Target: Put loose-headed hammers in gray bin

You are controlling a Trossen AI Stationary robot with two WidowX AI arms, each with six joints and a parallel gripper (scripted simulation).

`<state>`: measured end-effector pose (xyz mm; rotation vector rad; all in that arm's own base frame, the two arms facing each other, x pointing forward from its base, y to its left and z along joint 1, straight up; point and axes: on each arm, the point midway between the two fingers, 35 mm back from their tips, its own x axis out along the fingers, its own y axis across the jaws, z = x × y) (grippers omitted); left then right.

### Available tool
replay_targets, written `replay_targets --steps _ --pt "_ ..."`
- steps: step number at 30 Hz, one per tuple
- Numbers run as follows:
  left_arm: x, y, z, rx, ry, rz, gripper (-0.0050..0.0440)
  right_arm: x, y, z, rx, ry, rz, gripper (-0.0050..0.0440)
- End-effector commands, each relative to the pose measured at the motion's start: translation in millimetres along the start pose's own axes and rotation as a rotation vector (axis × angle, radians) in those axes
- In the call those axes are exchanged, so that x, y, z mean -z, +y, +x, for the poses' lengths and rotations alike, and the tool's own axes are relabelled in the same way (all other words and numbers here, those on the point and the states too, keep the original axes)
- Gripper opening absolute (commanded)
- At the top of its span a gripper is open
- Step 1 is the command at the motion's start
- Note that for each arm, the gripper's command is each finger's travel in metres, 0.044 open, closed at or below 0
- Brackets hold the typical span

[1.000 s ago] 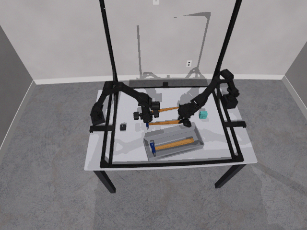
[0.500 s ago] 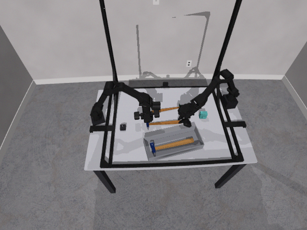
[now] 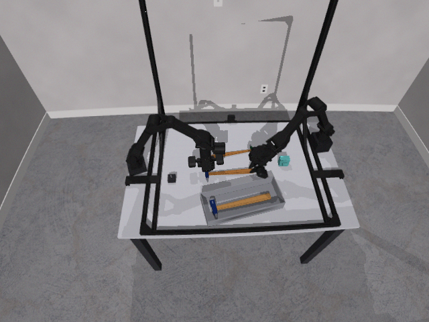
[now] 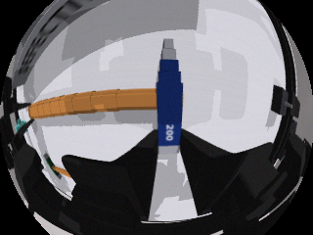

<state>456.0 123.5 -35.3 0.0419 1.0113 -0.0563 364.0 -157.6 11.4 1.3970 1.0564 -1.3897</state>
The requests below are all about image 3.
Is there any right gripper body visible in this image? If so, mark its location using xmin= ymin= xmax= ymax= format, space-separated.
xmin=188 ymin=153 xmax=224 ymax=168

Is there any teal cube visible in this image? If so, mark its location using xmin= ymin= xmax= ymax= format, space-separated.
xmin=278 ymin=156 xmax=290 ymax=166

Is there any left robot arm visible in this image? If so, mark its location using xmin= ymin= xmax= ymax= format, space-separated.
xmin=249 ymin=97 xmax=335 ymax=164

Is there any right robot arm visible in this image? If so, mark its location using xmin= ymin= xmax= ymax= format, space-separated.
xmin=126 ymin=113 xmax=225 ymax=172

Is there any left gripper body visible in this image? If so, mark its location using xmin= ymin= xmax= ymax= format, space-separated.
xmin=251 ymin=147 xmax=272 ymax=178

